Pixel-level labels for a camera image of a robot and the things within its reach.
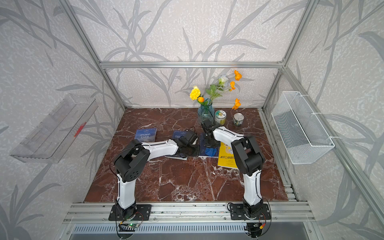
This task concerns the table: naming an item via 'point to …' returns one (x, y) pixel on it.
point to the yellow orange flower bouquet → (213, 91)
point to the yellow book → (226, 157)
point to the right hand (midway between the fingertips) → (209, 145)
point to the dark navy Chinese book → (202, 148)
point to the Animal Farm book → (146, 135)
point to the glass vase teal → (206, 112)
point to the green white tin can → (220, 117)
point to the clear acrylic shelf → (51, 138)
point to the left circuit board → (133, 225)
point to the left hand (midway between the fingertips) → (200, 153)
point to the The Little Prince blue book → (176, 134)
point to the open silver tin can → (238, 119)
